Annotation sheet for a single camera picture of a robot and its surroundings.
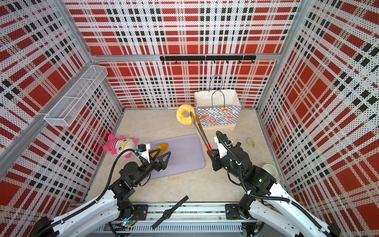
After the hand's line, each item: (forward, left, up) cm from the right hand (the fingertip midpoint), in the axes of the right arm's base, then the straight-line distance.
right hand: (210, 153), depth 67 cm
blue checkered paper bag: (+29, -7, -2) cm, 29 cm away
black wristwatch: (-20, +22, -25) cm, 39 cm away
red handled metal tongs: (+9, +4, +5) cm, 11 cm away
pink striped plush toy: (+16, +58, -19) cm, 63 cm away
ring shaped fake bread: (+15, +12, +6) cm, 20 cm away
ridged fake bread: (+16, +29, -23) cm, 40 cm away
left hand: (+4, +23, -7) cm, 24 cm away
